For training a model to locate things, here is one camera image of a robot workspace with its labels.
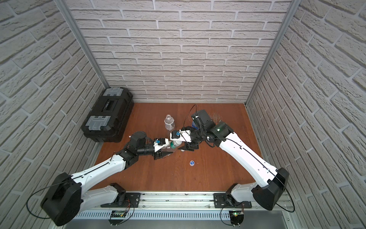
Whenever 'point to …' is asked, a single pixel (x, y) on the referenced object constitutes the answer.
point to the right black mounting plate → (221, 201)
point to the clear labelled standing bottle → (169, 122)
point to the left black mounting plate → (132, 200)
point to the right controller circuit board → (236, 218)
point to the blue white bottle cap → (191, 163)
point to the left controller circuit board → (116, 213)
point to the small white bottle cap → (182, 150)
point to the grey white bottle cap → (177, 143)
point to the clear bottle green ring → (172, 144)
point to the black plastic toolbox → (106, 120)
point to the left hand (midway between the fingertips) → (172, 145)
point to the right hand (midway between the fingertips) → (182, 138)
